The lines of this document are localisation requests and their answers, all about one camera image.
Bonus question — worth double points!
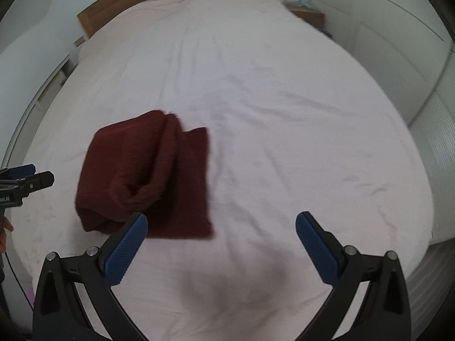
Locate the dark red knitted sweater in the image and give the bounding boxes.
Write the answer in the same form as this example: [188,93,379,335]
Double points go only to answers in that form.
[75,110,214,239]

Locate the person's hand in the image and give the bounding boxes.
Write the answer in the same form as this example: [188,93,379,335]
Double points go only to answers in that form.
[0,216,14,253]

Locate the white bed sheet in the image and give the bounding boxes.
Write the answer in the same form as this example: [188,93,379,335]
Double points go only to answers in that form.
[12,0,433,340]

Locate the white wardrobe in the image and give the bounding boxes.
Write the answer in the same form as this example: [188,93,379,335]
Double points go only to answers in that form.
[309,0,454,123]

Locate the wooden nightstand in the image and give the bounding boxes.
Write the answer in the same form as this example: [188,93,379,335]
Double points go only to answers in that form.
[283,2,325,30]

